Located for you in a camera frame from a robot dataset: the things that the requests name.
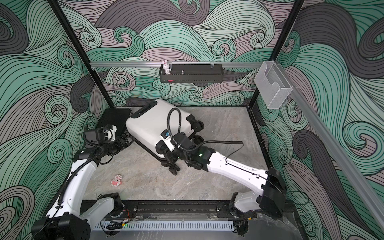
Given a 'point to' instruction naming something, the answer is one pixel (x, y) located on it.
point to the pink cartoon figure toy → (116, 181)
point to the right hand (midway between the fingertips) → (164, 149)
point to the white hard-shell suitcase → (147, 121)
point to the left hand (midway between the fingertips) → (129, 140)
